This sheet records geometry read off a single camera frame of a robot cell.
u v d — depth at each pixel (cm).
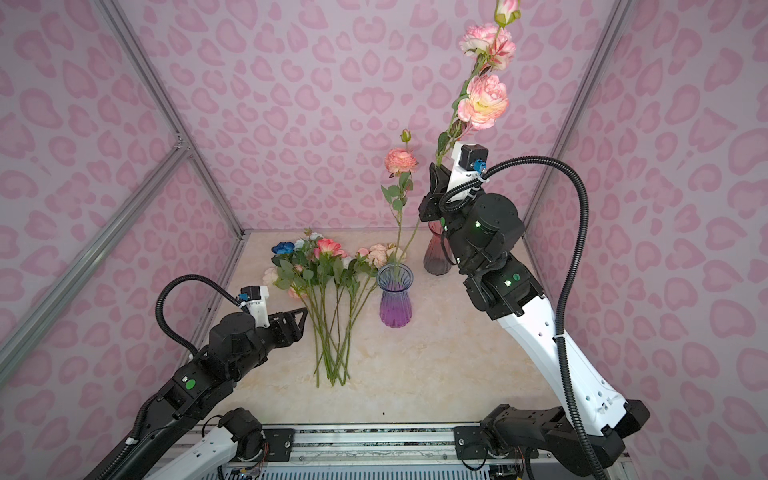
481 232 38
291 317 64
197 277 53
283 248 103
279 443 73
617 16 70
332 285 104
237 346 51
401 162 73
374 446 75
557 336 39
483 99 41
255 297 62
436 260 101
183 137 90
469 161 41
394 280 86
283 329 63
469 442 74
